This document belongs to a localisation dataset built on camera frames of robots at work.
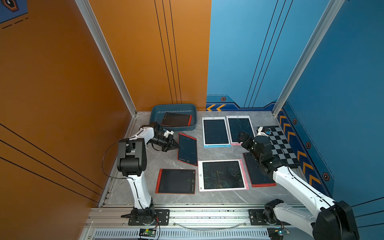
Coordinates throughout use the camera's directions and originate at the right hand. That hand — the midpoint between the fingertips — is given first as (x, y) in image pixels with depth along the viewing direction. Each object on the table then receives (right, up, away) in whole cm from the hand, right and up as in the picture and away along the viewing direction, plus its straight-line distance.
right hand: (243, 135), depth 83 cm
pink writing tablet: (-15, -24, +4) cm, 29 cm away
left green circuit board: (-48, -46, -11) cm, 68 cm away
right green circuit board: (+12, -46, -12) cm, 49 cm away
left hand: (-37, -7, +9) cm, 38 cm away
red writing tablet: (-42, +10, +33) cm, 54 cm away
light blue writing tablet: (-12, 0, +27) cm, 29 cm away
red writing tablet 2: (-32, -12, +11) cm, 35 cm away
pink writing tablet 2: (+4, +7, +30) cm, 31 cm away
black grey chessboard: (+28, -9, +12) cm, 32 cm away
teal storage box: (-57, +17, +35) cm, 69 cm away
